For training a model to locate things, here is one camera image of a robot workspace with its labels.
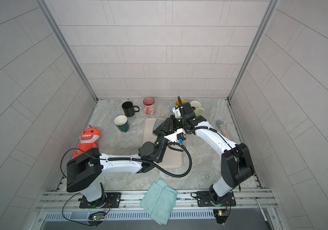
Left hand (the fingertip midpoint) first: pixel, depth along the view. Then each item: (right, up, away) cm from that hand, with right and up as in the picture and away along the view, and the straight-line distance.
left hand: (169, 116), depth 69 cm
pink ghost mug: (-14, +5, +30) cm, 34 cm away
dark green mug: (-32, -5, +26) cm, 42 cm away
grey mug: (-7, -4, +15) cm, 17 cm away
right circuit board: (+25, -48, -1) cm, 54 cm away
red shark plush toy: (-48, -14, +15) cm, 52 cm away
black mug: (-29, +4, +31) cm, 43 cm away
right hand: (-3, -5, +11) cm, 13 cm away
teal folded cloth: (-5, -42, +1) cm, 42 cm away
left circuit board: (-32, -45, -5) cm, 56 cm away
